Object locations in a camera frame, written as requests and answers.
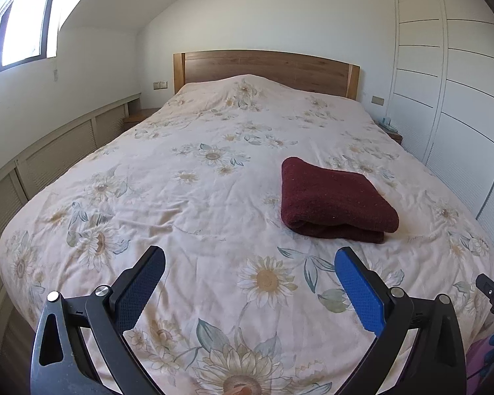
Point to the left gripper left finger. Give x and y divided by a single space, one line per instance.
131 291

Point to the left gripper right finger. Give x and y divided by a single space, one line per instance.
378 307

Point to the dark red knitted garment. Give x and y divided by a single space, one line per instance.
332 204

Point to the floral cream bed cover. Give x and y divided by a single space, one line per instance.
244 300

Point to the right wooden nightstand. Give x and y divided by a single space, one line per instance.
392 132

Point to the wooden nightstand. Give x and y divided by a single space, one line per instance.
392 132
134 119

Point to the left wooden nightstand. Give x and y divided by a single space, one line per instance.
134 119

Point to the white built-in wardrobe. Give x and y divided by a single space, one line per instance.
442 95

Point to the wooden headboard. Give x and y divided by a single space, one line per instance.
299 71

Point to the dark framed window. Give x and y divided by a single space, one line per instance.
27 33

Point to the low louvered wall cabinet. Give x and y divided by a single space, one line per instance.
43 162

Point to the beige wall switch plate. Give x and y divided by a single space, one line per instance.
377 100

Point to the left wall switch plate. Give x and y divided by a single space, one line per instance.
160 85

